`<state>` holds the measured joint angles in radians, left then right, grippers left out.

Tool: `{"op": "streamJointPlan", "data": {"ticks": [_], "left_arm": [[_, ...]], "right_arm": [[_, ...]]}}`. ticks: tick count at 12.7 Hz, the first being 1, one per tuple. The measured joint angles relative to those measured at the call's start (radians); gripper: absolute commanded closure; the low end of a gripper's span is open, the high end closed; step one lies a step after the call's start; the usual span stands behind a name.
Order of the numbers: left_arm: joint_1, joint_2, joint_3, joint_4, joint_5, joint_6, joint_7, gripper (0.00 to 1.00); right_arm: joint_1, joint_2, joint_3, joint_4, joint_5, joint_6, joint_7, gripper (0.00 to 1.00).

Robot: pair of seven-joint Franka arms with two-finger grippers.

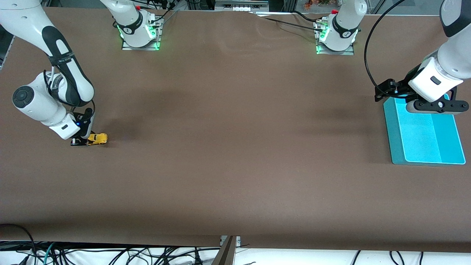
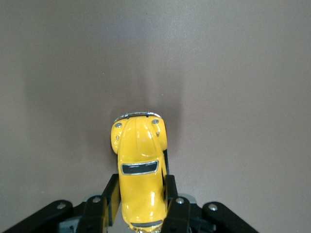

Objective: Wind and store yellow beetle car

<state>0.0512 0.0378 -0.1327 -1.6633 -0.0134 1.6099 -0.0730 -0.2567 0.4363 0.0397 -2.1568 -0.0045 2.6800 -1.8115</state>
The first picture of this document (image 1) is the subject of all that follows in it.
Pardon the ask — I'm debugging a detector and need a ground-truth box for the yellow beetle toy car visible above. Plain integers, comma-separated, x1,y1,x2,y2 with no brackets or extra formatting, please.
87,133,109,146

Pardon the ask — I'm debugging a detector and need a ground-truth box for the teal plastic bin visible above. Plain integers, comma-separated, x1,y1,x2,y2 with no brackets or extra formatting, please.
383,94,466,165

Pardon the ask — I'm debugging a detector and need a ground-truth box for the orange plastic object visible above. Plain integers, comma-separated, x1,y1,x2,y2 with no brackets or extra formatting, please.
304,0,333,10

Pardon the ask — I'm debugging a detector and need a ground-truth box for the brown table cover sheet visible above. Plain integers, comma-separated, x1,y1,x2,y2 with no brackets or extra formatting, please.
0,7,471,254

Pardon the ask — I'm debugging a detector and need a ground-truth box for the grey metal equipment rack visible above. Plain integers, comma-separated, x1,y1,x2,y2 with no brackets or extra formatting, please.
215,0,270,12

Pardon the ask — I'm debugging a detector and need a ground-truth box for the grey metal bar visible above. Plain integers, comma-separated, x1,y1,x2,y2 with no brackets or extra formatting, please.
212,236,236,265

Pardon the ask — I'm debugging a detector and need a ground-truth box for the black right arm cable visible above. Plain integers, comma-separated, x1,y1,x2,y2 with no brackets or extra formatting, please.
43,66,97,117

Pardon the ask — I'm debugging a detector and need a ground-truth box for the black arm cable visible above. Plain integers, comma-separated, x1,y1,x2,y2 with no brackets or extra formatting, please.
43,66,97,117
364,0,407,89

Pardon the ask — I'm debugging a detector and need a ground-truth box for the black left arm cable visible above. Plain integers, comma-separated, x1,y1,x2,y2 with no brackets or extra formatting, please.
364,0,407,89

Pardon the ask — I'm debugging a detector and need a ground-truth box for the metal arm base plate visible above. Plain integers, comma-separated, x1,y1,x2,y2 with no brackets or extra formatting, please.
121,15,163,51
316,18,355,56

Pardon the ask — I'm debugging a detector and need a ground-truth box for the black looped floor cable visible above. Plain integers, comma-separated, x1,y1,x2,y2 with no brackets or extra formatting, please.
0,223,36,265

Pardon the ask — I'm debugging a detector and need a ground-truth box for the short curved black cable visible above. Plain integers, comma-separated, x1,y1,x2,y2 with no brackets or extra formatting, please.
292,10,326,23

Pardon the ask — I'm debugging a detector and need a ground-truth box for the teal floor cable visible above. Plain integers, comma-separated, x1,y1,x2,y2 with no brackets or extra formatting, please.
43,242,56,265

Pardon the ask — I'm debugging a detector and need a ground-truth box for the long black table cable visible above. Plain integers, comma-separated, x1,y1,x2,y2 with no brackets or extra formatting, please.
249,12,324,33

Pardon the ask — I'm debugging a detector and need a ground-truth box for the black base power cable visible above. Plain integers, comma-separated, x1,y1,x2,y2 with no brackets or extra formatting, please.
149,0,180,27

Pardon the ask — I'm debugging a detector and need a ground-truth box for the small metal table bracket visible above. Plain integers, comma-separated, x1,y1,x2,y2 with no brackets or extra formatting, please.
220,236,241,248

